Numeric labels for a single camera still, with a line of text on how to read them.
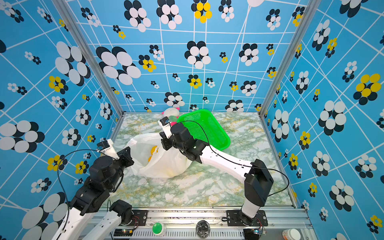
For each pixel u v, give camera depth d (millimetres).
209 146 544
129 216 674
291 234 631
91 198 456
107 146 573
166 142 650
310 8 681
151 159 784
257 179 422
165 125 619
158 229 629
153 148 937
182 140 562
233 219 722
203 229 603
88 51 845
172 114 1109
